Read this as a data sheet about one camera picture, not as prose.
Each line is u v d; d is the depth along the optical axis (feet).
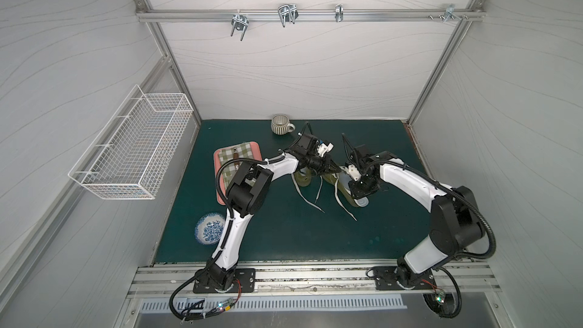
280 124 3.67
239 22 2.58
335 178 2.97
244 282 2.41
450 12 2.51
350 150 2.39
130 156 2.25
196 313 2.22
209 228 2.76
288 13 2.51
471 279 2.49
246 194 1.90
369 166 2.09
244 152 3.52
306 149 2.65
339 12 2.57
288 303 2.31
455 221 1.48
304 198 3.04
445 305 2.34
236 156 3.42
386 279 2.40
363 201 2.76
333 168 2.97
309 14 2.57
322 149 2.97
